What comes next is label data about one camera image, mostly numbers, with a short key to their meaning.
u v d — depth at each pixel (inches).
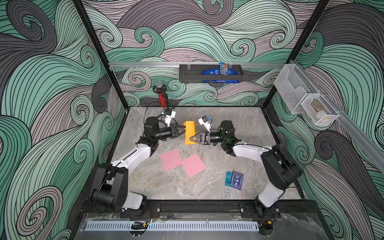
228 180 33.1
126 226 27.4
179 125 29.2
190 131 29.5
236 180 32.1
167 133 27.5
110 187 16.6
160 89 39.6
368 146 20.2
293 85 30.7
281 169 18.4
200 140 29.5
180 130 28.7
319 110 25.6
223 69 35.4
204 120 29.3
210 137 27.7
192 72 37.4
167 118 29.3
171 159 36.7
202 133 28.5
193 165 35.6
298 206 30.3
